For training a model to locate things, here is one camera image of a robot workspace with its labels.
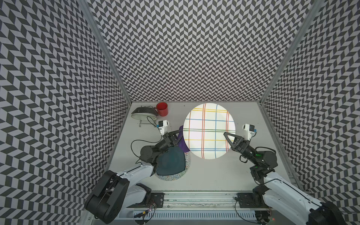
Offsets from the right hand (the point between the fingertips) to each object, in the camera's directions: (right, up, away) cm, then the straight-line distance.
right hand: (223, 137), depth 64 cm
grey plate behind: (-46, +14, +32) cm, 58 cm away
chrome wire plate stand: (-52, +5, +40) cm, 65 cm away
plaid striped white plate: (-9, +5, -2) cm, 11 cm away
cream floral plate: (-50, +8, +42) cm, 65 cm away
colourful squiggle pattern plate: (-21, -26, +18) cm, 38 cm away
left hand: (-17, +2, +1) cm, 17 cm away
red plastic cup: (-35, +14, +39) cm, 54 cm away
